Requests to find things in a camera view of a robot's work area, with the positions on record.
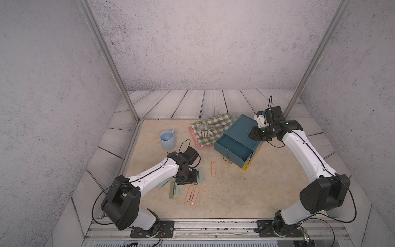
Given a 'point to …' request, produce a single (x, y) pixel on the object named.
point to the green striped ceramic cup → (203, 130)
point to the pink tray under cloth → (196, 142)
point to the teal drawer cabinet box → (239, 131)
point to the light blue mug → (167, 138)
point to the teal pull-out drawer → (233, 150)
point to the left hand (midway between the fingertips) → (195, 183)
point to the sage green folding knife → (172, 190)
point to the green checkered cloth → (218, 125)
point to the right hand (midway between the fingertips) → (251, 134)
